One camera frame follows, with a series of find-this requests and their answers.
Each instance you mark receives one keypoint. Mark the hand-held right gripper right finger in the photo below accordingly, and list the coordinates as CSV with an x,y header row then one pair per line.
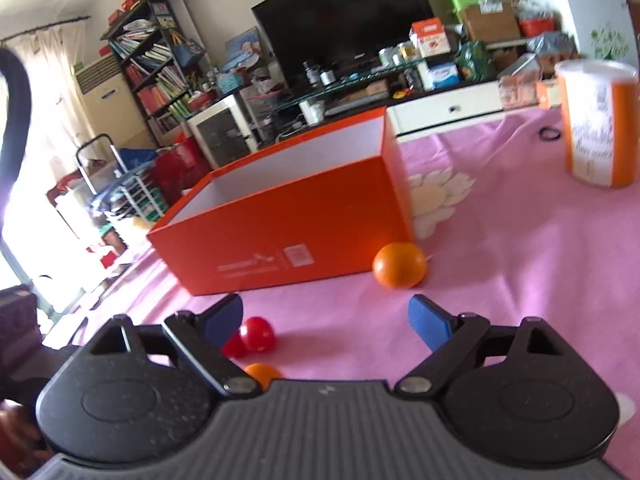
x,y
427,320

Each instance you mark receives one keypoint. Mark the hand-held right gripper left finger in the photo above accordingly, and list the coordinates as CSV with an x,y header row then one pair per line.
x,y
225,315

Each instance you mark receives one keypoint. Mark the red tomato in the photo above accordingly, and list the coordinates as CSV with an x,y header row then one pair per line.
x,y
257,335
235,347

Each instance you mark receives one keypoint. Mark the large orange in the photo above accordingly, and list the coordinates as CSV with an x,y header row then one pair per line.
x,y
400,265

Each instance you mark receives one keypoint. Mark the small orange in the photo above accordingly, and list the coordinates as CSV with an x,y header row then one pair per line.
x,y
262,375

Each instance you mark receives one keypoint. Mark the orange cardboard box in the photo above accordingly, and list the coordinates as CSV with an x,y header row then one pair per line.
x,y
280,220

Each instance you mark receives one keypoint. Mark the pink floral tablecloth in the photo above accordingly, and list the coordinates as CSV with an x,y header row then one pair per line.
x,y
500,260

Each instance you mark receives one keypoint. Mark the plastic drawer unit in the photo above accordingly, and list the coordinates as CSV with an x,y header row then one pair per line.
x,y
145,200

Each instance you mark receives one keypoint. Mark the red bag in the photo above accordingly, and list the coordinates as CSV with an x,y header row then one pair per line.
x,y
180,170

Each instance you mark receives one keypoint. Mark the small white cabinet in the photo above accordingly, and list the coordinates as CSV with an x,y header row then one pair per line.
x,y
220,130

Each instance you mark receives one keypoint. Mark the white and black TV stand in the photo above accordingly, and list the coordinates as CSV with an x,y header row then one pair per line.
x,y
450,107

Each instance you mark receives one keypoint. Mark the teal basket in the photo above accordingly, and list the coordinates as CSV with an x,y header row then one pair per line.
x,y
231,81

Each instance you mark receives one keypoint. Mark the pink and white printed box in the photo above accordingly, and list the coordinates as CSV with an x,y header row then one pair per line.
x,y
517,94

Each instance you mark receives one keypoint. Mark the white standing air conditioner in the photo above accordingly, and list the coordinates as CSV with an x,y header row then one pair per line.
x,y
110,100

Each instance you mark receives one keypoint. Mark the blue and white carton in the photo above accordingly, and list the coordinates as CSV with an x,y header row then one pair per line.
x,y
442,75

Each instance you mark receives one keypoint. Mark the dark glass bottle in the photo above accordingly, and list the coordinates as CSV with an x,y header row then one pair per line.
x,y
312,72

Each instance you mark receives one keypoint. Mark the green foil bag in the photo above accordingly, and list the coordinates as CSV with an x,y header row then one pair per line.
x,y
470,60

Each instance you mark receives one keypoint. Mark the blue gift bag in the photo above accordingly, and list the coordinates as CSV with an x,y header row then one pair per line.
x,y
190,52

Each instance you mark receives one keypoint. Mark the black bookshelf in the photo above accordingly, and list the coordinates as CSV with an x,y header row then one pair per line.
x,y
150,60

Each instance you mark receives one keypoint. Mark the blue picture board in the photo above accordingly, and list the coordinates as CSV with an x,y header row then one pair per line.
x,y
244,47

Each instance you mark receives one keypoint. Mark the orange canister with white lid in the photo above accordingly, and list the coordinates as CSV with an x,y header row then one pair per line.
x,y
625,135

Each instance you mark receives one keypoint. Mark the orange and white carton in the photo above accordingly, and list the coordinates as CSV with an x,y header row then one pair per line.
x,y
430,40

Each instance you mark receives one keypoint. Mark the brown cardboard box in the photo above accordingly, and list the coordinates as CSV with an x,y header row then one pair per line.
x,y
490,25

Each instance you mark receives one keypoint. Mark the light curtain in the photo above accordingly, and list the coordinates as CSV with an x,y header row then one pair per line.
x,y
55,60

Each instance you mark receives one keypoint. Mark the red plastic basin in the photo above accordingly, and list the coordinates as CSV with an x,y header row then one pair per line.
x,y
537,27

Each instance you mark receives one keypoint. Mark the black television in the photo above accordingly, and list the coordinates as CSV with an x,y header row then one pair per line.
x,y
340,10

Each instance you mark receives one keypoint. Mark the white chest freezer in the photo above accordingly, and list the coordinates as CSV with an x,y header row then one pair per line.
x,y
595,10

